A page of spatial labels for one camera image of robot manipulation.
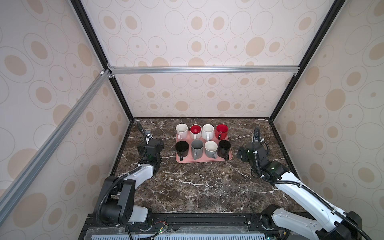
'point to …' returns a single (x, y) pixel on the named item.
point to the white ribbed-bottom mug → (207, 132)
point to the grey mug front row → (197, 146)
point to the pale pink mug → (182, 130)
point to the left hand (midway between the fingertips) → (153, 136)
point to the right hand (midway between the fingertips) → (249, 148)
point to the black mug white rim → (223, 149)
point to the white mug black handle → (182, 147)
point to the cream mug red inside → (195, 131)
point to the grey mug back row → (211, 147)
